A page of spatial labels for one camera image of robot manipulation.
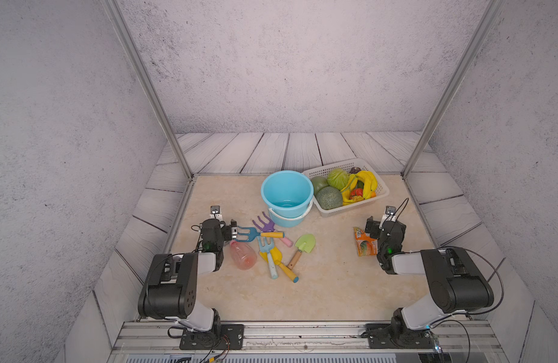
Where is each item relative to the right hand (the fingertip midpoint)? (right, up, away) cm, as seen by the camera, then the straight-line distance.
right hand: (386, 217), depth 92 cm
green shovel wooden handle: (-33, -11, +1) cm, 34 cm away
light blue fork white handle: (-49, -12, +1) cm, 50 cm away
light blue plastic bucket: (-39, +8, +10) cm, 41 cm away
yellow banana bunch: (-3, +14, +9) cm, 17 cm away
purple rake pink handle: (-48, -5, +9) cm, 49 cm away
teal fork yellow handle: (-54, -8, +4) cm, 55 cm away
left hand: (-67, -1, +2) cm, 67 cm away
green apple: (-26, +15, +12) cm, 32 cm away
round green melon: (-22, +8, +4) cm, 24 cm away
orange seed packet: (-9, -11, -1) cm, 14 cm away
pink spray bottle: (-56, -13, -10) cm, 58 cm away
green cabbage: (-17, +16, +9) cm, 25 cm away
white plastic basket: (-8, +23, +22) cm, 33 cm away
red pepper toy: (-8, +10, +12) cm, 17 cm away
